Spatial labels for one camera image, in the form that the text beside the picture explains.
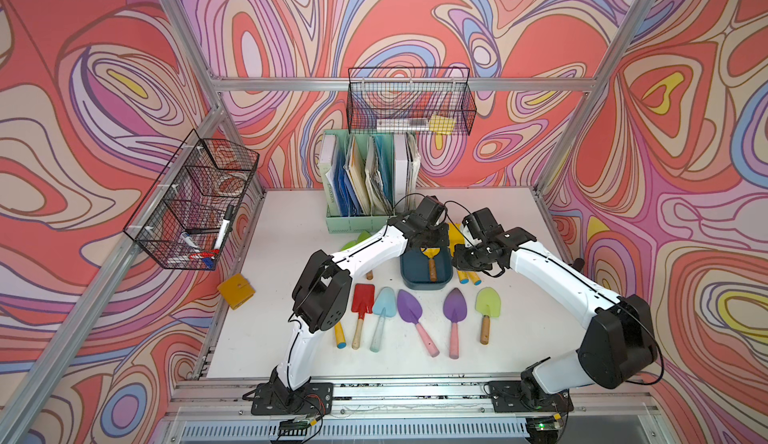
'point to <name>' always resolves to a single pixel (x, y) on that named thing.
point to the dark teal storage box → (426, 268)
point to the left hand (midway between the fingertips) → (452, 237)
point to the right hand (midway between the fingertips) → (459, 269)
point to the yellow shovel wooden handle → (431, 252)
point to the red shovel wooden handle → (362, 303)
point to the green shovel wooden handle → (369, 275)
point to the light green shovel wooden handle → (488, 305)
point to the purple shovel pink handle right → (455, 311)
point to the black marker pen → (223, 230)
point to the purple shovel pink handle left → (410, 309)
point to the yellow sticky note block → (237, 290)
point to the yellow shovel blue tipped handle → (341, 341)
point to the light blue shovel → (385, 306)
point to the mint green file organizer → (367, 177)
